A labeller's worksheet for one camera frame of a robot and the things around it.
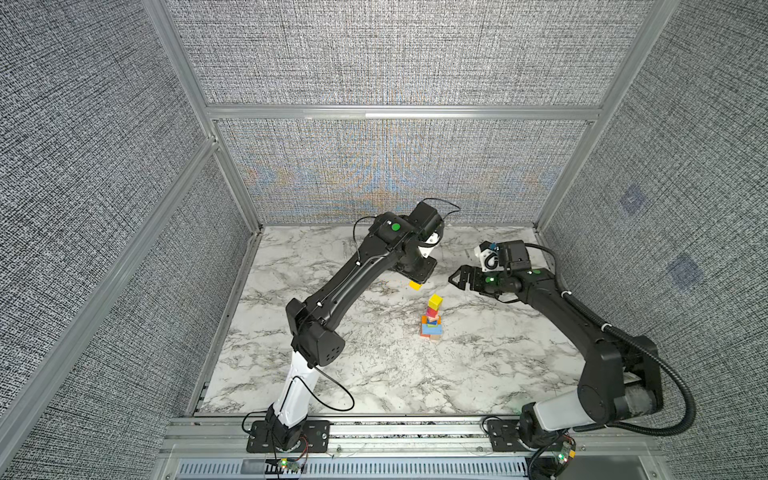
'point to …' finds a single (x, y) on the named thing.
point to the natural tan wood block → (435, 336)
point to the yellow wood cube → (435, 301)
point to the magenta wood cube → (431, 318)
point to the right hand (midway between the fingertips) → (462, 280)
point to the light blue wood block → (426, 330)
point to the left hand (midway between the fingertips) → (422, 275)
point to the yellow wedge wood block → (415, 285)
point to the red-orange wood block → (424, 335)
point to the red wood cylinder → (431, 312)
